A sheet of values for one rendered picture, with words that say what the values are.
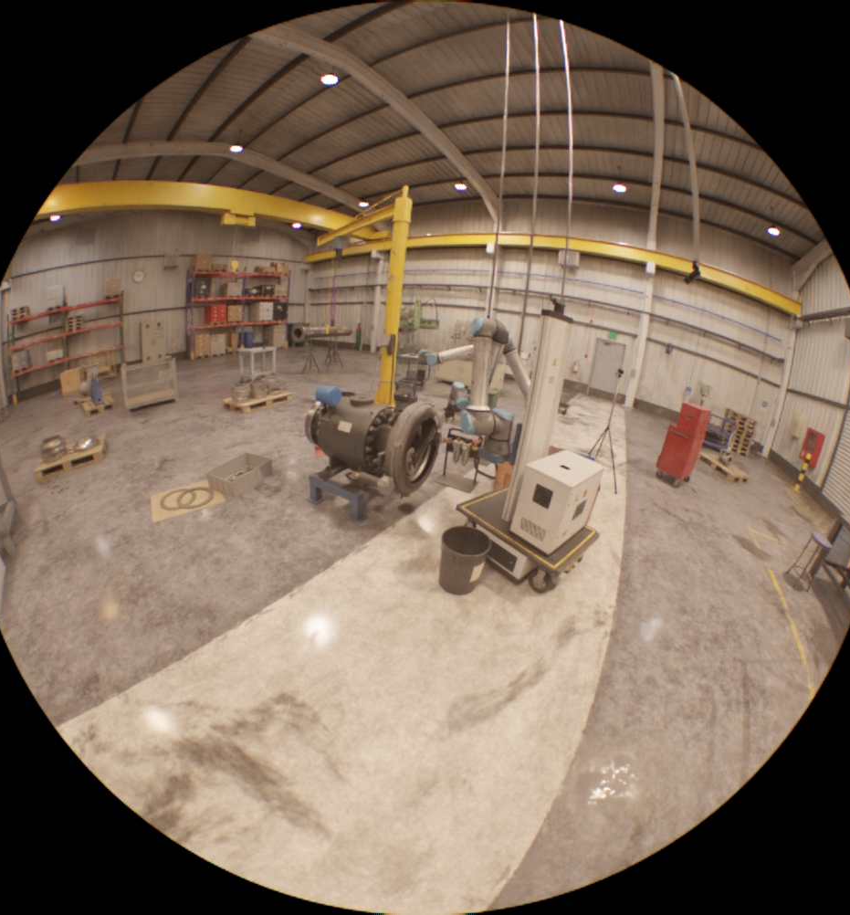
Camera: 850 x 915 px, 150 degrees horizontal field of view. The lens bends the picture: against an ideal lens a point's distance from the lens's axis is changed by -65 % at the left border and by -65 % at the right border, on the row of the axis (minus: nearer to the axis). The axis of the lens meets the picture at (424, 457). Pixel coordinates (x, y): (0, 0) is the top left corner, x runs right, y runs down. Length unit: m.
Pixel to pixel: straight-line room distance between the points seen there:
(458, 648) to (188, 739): 1.51
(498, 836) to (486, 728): 0.57
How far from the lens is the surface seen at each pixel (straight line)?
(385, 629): 1.94
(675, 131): 10.37
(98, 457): 5.21
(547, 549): 2.11
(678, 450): 5.27
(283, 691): 1.78
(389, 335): 5.97
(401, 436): 2.27
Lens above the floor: 1.57
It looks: 23 degrees down
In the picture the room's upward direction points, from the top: 6 degrees clockwise
